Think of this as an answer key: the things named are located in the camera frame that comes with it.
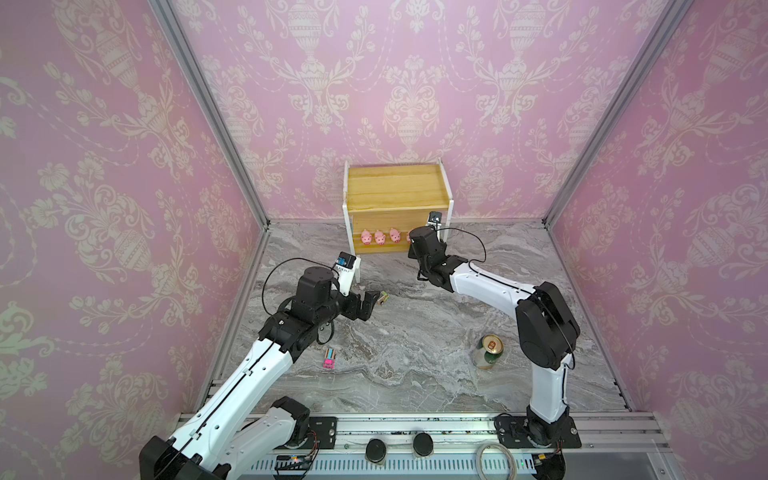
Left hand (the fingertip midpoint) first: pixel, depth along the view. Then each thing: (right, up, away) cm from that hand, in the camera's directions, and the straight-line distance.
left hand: (366, 288), depth 75 cm
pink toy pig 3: (+8, +14, +17) cm, 24 cm away
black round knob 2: (+13, -33, -10) cm, 37 cm away
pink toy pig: (-1, +14, +17) cm, 22 cm away
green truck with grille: (+4, -6, +22) cm, 23 cm away
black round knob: (+3, -33, -11) cm, 35 cm away
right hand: (+16, +14, +17) cm, 27 cm away
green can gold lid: (+33, -15, +2) cm, 36 cm away
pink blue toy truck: (-11, -21, +8) cm, 25 cm away
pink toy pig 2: (+3, +13, +17) cm, 22 cm away
